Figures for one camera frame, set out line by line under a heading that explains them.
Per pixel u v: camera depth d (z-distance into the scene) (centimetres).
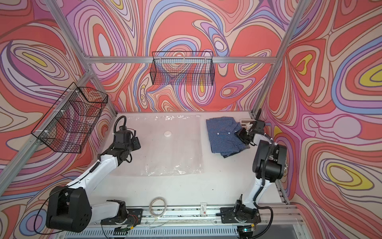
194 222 72
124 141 65
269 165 50
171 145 99
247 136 85
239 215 68
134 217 72
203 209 75
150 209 77
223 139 99
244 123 109
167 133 105
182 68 99
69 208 40
